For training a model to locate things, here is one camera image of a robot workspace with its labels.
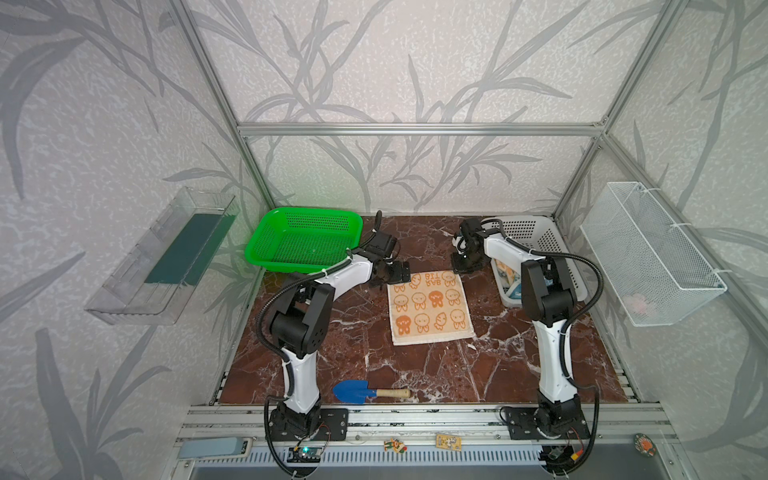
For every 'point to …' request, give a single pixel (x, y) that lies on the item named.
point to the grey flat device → (209, 448)
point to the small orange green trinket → (395, 445)
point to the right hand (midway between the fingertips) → (456, 261)
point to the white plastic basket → (536, 233)
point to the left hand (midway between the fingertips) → (402, 268)
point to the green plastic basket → (309, 240)
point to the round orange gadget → (645, 445)
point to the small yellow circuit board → (449, 442)
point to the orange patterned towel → (430, 308)
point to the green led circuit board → (304, 454)
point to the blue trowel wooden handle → (358, 391)
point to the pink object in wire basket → (634, 303)
